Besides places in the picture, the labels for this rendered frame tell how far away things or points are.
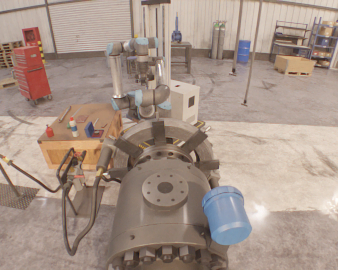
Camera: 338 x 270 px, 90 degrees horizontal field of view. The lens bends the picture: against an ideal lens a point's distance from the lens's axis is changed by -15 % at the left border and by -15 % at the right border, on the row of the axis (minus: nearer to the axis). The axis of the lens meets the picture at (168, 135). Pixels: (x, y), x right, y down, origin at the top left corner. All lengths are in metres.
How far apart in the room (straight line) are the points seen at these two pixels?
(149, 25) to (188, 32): 7.33
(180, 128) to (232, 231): 0.78
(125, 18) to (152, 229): 9.33
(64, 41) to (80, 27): 1.12
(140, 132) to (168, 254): 0.80
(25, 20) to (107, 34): 4.43
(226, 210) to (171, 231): 0.23
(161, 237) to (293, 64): 7.62
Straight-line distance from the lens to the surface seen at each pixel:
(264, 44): 10.16
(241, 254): 1.84
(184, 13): 9.43
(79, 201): 2.21
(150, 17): 2.21
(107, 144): 1.42
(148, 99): 1.40
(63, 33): 11.00
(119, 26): 9.83
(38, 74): 4.97
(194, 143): 1.34
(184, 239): 0.81
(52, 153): 2.55
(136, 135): 1.33
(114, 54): 2.12
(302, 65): 8.25
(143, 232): 0.84
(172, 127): 1.29
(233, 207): 0.74
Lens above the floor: 1.59
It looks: 32 degrees down
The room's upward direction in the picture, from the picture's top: straight up
